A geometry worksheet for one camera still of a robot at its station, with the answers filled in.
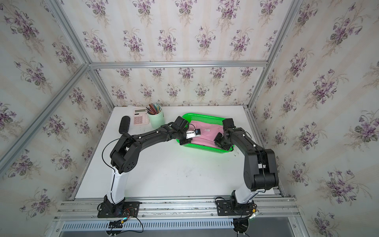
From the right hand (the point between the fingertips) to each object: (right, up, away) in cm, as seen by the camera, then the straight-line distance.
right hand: (217, 143), depth 92 cm
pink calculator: (-56, +17, +19) cm, 61 cm away
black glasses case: (-66, +11, +15) cm, 69 cm away
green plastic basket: (-12, +16, +12) cm, 24 cm away
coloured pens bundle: (-43, +22, +9) cm, 49 cm away
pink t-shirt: (-5, +6, +4) cm, 9 cm away
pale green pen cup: (-41, +14, +9) cm, 44 cm away
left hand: (-16, +2, +3) cm, 16 cm away
